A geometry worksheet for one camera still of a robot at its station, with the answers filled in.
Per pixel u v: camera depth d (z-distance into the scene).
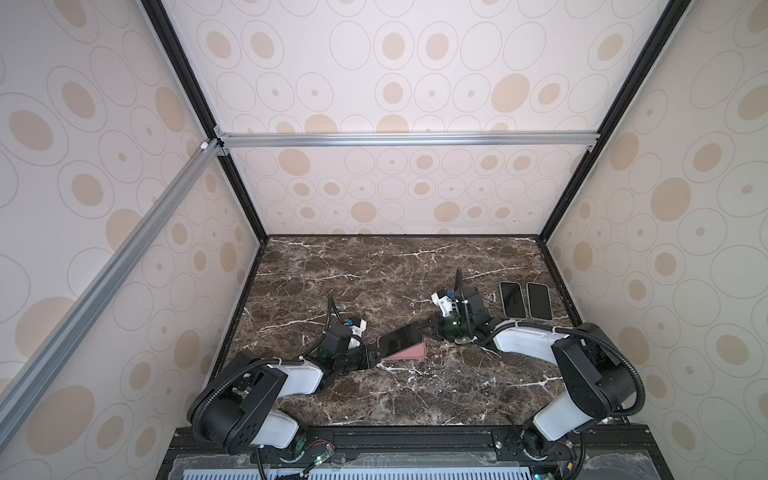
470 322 0.71
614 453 0.73
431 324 0.81
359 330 0.83
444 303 0.85
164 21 0.69
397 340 0.98
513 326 0.61
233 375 0.44
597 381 0.45
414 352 0.87
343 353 0.72
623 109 0.83
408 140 0.90
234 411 0.42
